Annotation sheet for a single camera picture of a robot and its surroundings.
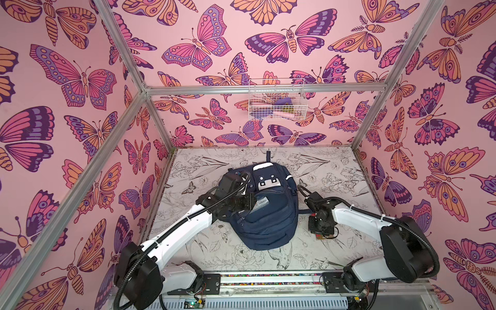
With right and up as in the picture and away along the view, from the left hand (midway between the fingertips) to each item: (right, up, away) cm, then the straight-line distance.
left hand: (258, 199), depth 79 cm
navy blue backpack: (+5, -10, 0) cm, 11 cm away
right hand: (+26, -16, +9) cm, 32 cm away
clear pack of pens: (+1, -3, +7) cm, 8 cm away
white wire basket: (+10, +46, +17) cm, 50 cm away
